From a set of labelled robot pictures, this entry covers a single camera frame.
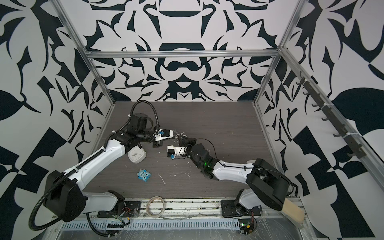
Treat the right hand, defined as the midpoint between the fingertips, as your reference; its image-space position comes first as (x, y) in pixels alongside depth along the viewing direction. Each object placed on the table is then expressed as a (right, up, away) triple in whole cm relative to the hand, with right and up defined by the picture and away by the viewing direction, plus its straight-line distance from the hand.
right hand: (183, 131), depth 78 cm
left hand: (-5, 0, -1) cm, 5 cm away
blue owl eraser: (-22, -24, +5) cm, 33 cm away
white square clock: (-28, -15, +12) cm, 34 cm away
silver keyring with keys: (-2, -2, +1) cm, 3 cm away
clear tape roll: (-17, -39, -2) cm, 42 cm away
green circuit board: (+30, -44, -7) cm, 53 cm away
